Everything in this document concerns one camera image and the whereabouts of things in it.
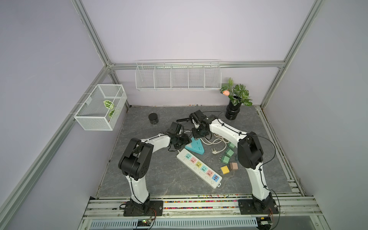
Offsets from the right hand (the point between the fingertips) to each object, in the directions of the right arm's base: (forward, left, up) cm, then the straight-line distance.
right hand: (196, 133), depth 96 cm
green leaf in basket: (+4, +49, +24) cm, 55 cm away
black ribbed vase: (+19, -27, +2) cm, 33 cm away
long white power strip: (-23, -3, -4) cm, 23 cm away
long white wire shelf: (+34, +12, +23) cm, 43 cm away
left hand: (-6, +5, -3) cm, 8 cm away
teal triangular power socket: (-8, 0, -4) cm, 8 cm away
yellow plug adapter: (-23, -17, -4) cm, 29 cm away
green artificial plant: (+16, -26, +21) cm, 37 cm away
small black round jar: (+17, +32, -4) cm, 37 cm away
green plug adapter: (-17, -18, -4) cm, 25 cm away
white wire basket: (+3, +54, +21) cm, 59 cm away
